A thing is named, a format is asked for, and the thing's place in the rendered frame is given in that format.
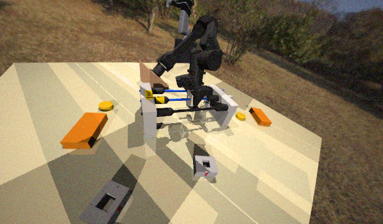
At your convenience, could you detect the yellow short cylinder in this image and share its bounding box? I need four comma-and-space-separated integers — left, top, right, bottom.
98, 101, 114, 111
236, 113, 245, 121

